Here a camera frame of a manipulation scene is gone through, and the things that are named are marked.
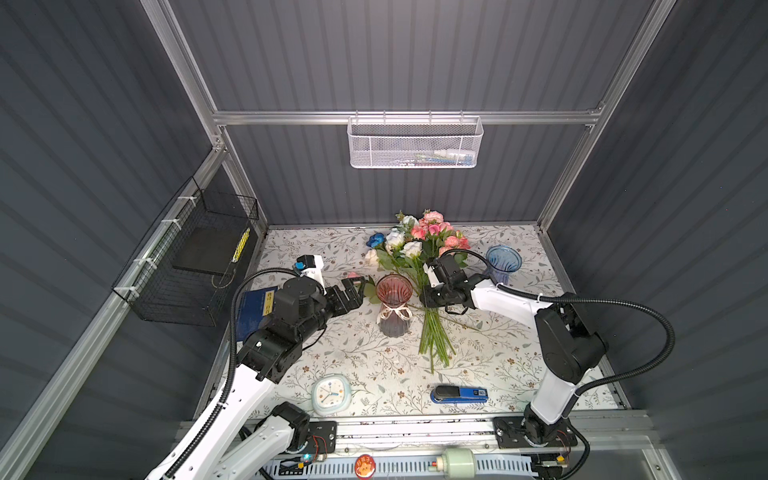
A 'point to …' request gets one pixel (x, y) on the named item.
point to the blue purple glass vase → (503, 260)
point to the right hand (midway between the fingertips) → (425, 298)
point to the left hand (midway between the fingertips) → (353, 284)
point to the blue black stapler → (441, 394)
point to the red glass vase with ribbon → (394, 292)
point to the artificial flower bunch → (412, 244)
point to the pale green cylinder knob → (457, 463)
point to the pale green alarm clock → (331, 394)
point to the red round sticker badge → (364, 466)
